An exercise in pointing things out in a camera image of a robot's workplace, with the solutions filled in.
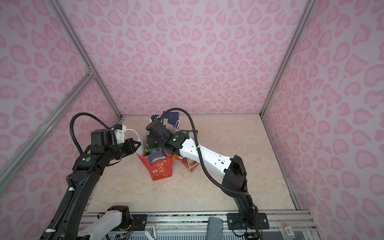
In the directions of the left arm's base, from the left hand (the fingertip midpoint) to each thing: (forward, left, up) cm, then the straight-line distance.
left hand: (140, 140), depth 72 cm
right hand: (+3, -4, -1) cm, 5 cm away
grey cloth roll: (-33, -35, -24) cm, 54 cm away
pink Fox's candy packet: (-1, -22, -24) cm, 33 cm away
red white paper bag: (-7, -8, -12) cm, 16 cm away
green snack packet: (+2, 0, -12) cm, 12 cm away
